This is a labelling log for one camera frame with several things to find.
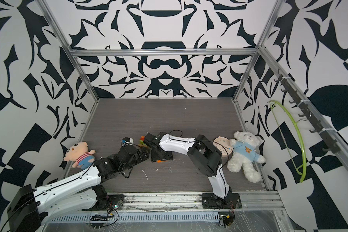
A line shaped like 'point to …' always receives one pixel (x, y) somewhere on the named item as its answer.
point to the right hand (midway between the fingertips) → (159, 157)
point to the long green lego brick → (141, 142)
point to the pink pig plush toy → (79, 152)
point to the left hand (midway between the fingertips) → (145, 150)
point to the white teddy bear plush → (244, 145)
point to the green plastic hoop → (279, 125)
